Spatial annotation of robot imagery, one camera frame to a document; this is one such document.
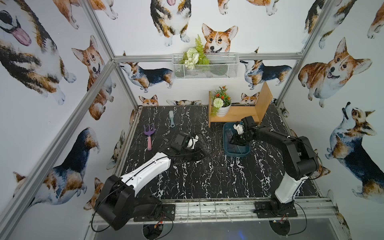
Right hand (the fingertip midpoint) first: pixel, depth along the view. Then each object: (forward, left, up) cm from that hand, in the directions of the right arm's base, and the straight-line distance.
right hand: (235, 138), depth 95 cm
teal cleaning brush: (+25, +45, -5) cm, 52 cm away
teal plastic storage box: (-4, +3, -6) cm, 8 cm away
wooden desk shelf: (+20, -9, 0) cm, 22 cm away
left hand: (-13, +20, +8) cm, 25 cm away
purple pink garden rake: (+9, +59, -5) cm, 60 cm away
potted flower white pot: (+16, +9, +16) cm, 24 cm away
